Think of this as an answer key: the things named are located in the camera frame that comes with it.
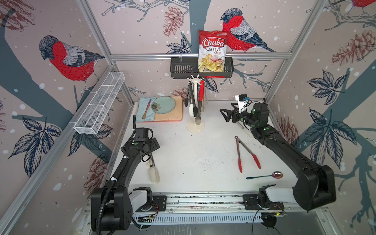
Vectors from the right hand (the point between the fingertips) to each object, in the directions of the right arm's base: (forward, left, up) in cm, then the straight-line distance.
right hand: (226, 106), depth 79 cm
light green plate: (+26, +45, -27) cm, 58 cm away
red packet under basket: (+22, +5, +4) cm, 23 cm away
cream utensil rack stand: (0, +17, -17) cm, 24 cm away
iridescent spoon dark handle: (-27, -30, -28) cm, 49 cm away
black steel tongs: (+2, +17, -6) cm, 18 cm away
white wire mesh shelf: (-3, +70, +2) cm, 70 cm away
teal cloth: (+25, +62, -27) cm, 72 cm away
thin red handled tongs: (+1, +15, -11) cm, 19 cm away
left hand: (-14, +42, -19) cm, 48 cm away
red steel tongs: (-21, -10, -27) cm, 36 cm away
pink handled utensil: (+13, +58, -27) cm, 65 cm away
